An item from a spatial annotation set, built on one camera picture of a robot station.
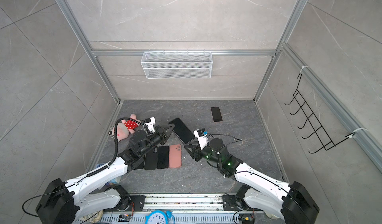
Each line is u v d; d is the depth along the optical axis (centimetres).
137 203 74
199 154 66
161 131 66
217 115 111
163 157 88
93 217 61
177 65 100
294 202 40
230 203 73
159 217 68
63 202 39
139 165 60
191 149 70
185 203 75
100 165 82
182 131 72
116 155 56
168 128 72
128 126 98
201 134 65
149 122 70
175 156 90
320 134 60
